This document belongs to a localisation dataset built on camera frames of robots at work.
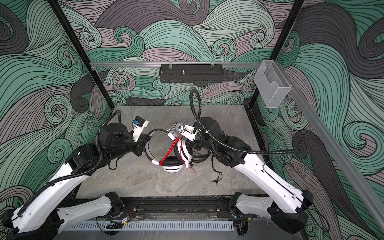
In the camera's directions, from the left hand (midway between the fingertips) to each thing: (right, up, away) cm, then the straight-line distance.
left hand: (150, 136), depth 64 cm
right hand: (+17, +4, 0) cm, 18 cm away
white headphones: (+15, -7, -7) cm, 18 cm away
